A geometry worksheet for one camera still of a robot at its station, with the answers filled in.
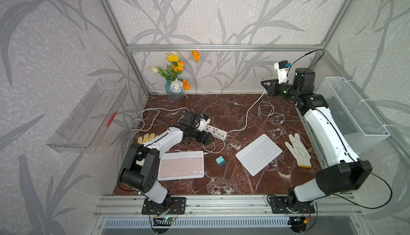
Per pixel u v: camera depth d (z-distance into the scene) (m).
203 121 0.83
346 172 0.41
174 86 0.89
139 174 0.44
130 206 0.75
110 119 0.67
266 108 1.12
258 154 0.90
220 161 0.86
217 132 0.97
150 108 1.12
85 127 0.68
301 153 0.91
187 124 0.72
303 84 0.55
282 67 0.62
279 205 0.73
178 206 0.72
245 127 0.80
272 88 0.64
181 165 0.87
